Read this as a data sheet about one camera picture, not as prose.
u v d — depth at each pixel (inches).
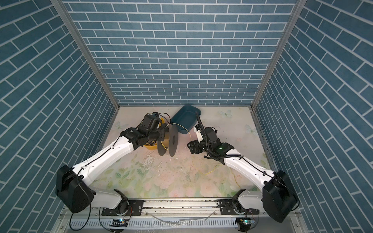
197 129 28.6
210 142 24.1
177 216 28.5
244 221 28.2
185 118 45.2
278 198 16.1
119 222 28.4
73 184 15.4
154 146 36.1
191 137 40.1
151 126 24.2
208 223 27.8
